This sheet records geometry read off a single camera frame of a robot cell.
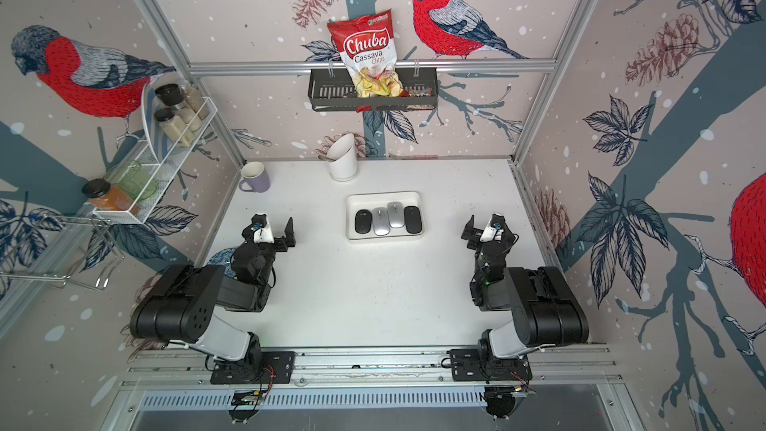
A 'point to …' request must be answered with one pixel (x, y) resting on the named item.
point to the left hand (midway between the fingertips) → (279, 212)
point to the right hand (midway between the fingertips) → (488, 217)
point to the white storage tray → (371, 202)
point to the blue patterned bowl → (222, 257)
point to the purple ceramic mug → (255, 176)
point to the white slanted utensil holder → (342, 156)
